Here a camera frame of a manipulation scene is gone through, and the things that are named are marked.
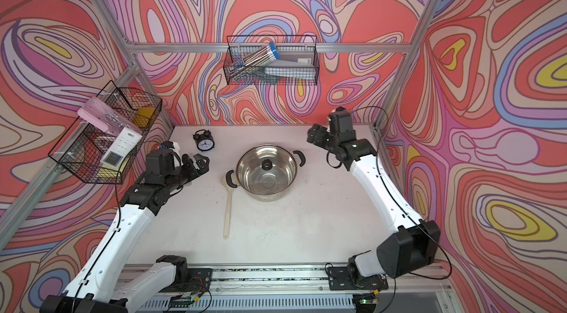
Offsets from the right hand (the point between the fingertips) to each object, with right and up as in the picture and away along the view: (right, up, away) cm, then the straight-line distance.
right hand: (319, 140), depth 79 cm
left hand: (-42, -8, -3) cm, 43 cm away
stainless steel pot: (-22, -23, +8) cm, 33 cm away
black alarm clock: (-51, 0, +26) cm, 58 cm away
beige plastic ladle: (-37, -21, +15) cm, 45 cm away
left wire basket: (-75, -4, -13) cm, 76 cm away
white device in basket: (-65, -3, -10) cm, 66 cm away
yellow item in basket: (-64, +9, -1) cm, 64 cm away
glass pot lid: (-20, -12, +7) cm, 24 cm away
